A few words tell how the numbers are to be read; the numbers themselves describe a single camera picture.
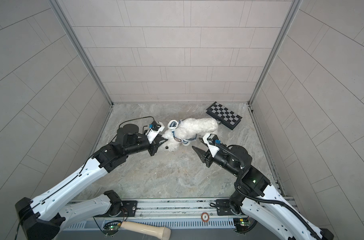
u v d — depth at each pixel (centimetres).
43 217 37
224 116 105
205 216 69
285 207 43
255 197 45
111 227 65
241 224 68
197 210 71
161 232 62
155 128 56
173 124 65
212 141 49
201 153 55
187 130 62
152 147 59
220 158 53
